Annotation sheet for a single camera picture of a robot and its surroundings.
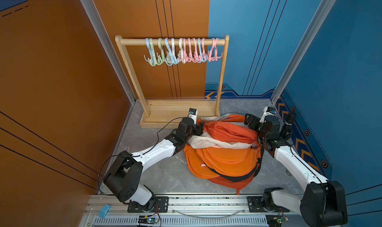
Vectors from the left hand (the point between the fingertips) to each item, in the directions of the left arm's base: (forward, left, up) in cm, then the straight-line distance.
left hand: (200, 119), depth 85 cm
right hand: (+1, -29, +1) cm, 30 cm away
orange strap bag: (-13, -14, +10) cm, 22 cm away
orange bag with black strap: (-25, -30, -13) cm, 41 cm away
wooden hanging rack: (+18, +24, -18) cm, 35 cm away
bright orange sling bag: (-22, +3, -12) cm, 25 cm away
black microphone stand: (-3, -47, +7) cm, 48 cm away
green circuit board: (-46, +23, -19) cm, 55 cm away
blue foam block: (-43, +46, -16) cm, 65 cm away
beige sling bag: (-15, -1, +4) cm, 16 cm away
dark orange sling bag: (-32, -19, -14) cm, 39 cm away
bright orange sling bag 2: (-23, -16, -5) cm, 28 cm away
